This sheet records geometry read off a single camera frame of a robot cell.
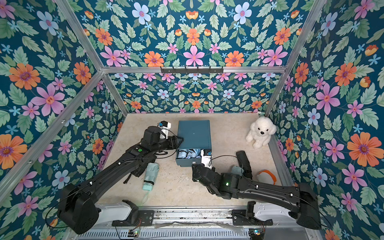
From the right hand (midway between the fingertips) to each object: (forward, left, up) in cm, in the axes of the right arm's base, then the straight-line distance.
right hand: (193, 167), depth 72 cm
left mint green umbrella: (+3, +26, -15) cm, 30 cm away
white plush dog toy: (+25, -39, -2) cm, 46 cm away
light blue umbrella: (+7, +6, +1) cm, 10 cm away
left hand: (+14, +7, +4) cm, 16 cm away
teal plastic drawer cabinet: (+15, -1, +5) cm, 16 cm away
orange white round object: (+2, -39, -14) cm, 42 cm away
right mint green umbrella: (+6, -24, -15) cm, 29 cm away
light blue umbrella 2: (+7, 0, +1) cm, 7 cm away
